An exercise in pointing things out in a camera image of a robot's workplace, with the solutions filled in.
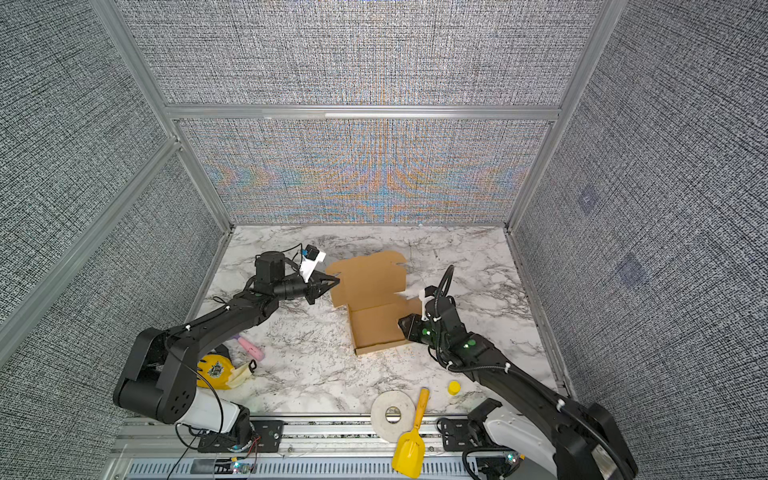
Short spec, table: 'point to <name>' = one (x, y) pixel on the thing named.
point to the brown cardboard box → (369, 285)
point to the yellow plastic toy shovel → (409, 456)
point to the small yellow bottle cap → (454, 387)
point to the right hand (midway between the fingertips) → (398, 321)
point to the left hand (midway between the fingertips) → (337, 281)
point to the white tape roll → (387, 430)
